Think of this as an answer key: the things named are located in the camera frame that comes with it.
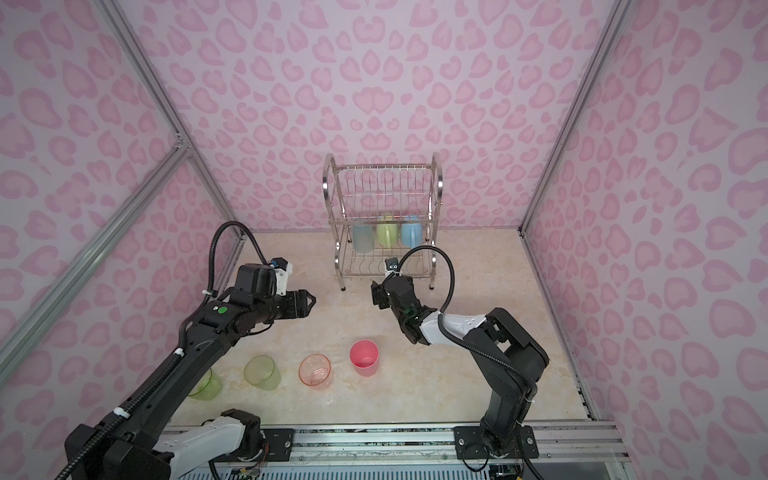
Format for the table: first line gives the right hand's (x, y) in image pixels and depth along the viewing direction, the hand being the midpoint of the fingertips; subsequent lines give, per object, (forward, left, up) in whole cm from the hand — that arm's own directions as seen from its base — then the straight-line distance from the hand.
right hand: (385, 276), depth 91 cm
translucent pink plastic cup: (-25, +19, -11) cm, 33 cm away
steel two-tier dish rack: (+32, +3, -2) cm, 32 cm away
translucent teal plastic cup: (+18, +9, -2) cm, 20 cm away
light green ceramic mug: (+19, 0, -1) cm, 19 cm away
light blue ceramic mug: (+18, -8, -1) cm, 20 cm away
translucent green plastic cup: (-26, +33, -9) cm, 43 cm away
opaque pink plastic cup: (-20, +6, -10) cm, 23 cm away
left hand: (-11, +20, +7) cm, 24 cm away
